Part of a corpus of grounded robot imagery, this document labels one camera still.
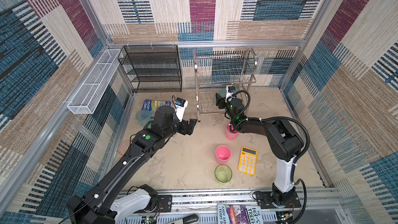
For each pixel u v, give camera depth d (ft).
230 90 2.67
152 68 3.58
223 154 2.85
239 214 2.26
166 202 2.40
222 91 2.98
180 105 2.00
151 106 3.62
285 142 1.73
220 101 2.79
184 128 2.08
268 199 2.40
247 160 2.79
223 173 2.62
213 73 3.78
